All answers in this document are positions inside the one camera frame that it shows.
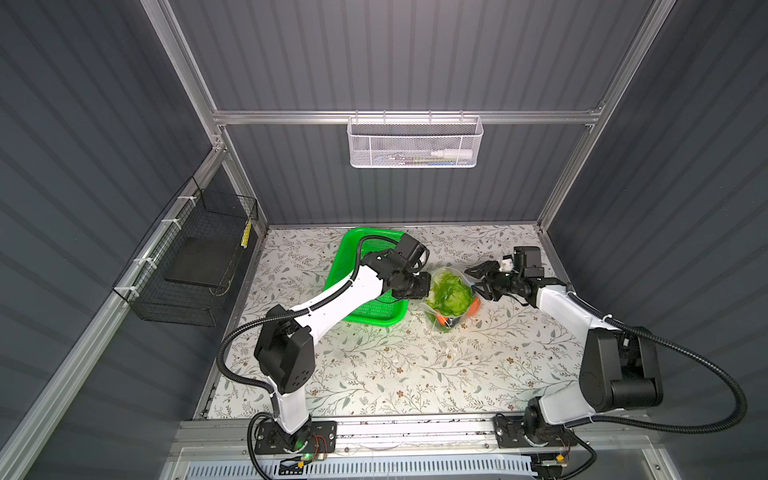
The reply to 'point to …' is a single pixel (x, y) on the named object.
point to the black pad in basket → (202, 261)
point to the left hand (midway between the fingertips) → (430, 292)
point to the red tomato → (473, 309)
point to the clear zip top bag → (430, 316)
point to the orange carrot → (441, 319)
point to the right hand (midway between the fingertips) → (471, 277)
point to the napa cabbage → (449, 295)
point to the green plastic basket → (387, 310)
